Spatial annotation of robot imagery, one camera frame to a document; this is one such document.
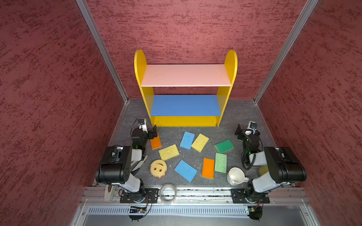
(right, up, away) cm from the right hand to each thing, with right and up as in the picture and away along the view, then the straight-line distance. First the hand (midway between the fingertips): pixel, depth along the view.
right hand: (245, 127), depth 92 cm
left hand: (-65, -1, +2) cm, 65 cm away
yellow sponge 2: (-51, -16, -2) cm, 53 cm away
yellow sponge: (-30, -11, +3) cm, 32 cm away
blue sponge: (-39, -10, +4) cm, 40 cm away
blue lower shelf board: (-40, +15, +6) cm, 43 cm away
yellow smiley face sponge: (-56, -23, -10) cm, 61 cm away
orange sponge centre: (-26, -24, -8) cm, 37 cm away
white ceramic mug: (-11, -27, -12) cm, 32 cm away
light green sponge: (-18, -21, -6) cm, 29 cm away
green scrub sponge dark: (-13, -13, +1) cm, 19 cm away
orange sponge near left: (-60, -11, +3) cm, 61 cm away
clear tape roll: (-50, -36, -15) cm, 63 cm away
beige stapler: (-80, -33, -19) cm, 89 cm away
